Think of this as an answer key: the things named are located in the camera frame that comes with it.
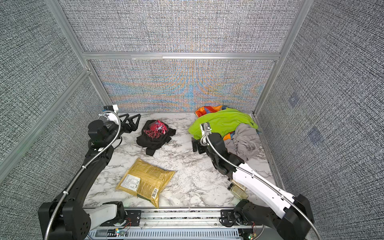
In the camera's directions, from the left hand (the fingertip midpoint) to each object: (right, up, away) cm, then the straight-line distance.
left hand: (132, 113), depth 75 cm
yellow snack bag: (+5, -35, +4) cm, 36 cm away
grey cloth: (+62, -16, +17) cm, 66 cm away
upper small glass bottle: (+55, -38, +6) cm, 67 cm away
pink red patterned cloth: (+7, -8, +22) cm, 25 cm away
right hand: (+34, -11, +2) cm, 35 cm away
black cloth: (+2, -18, +24) cm, 31 cm away
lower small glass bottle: (+54, -40, +3) cm, 67 cm away
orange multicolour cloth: (+41, +6, +42) cm, 59 cm away
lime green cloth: (+51, -3, +30) cm, 59 cm away
